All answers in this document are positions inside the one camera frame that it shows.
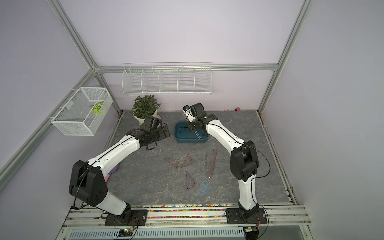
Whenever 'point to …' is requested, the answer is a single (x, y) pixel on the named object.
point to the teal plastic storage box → (182, 134)
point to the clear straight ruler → (196, 133)
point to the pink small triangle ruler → (187, 161)
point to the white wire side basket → (83, 113)
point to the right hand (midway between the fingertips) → (191, 122)
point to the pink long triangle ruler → (173, 161)
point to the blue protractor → (205, 187)
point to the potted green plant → (146, 106)
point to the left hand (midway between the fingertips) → (163, 134)
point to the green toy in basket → (97, 107)
